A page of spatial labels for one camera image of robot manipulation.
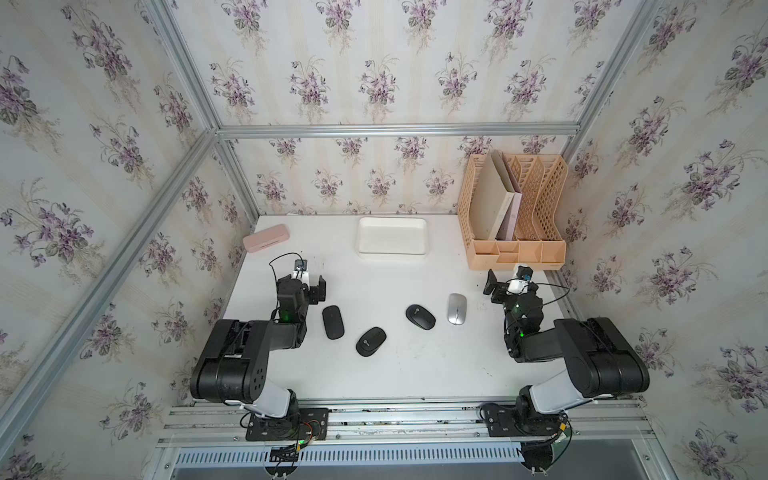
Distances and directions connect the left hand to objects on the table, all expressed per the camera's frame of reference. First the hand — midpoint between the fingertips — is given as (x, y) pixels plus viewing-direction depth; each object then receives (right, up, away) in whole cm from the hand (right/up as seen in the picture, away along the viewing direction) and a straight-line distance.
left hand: (307, 277), depth 93 cm
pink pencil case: (-21, +13, +19) cm, 31 cm away
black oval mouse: (+36, -12, -2) cm, 38 cm away
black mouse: (+9, -14, -2) cm, 16 cm away
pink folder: (+65, +16, +3) cm, 67 cm away
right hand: (+63, +2, -4) cm, 63 cm away
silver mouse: (+47, -10, -1) cm, 48 cm away
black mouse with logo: (+21, -18, -8) cm, 28 cm away
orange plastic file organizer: (+77, +11, +8) cm, 78 cm away
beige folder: (+62, +28, +11) cm, 69 cm away
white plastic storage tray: (+27, +13, +18) cm, 35 cm away
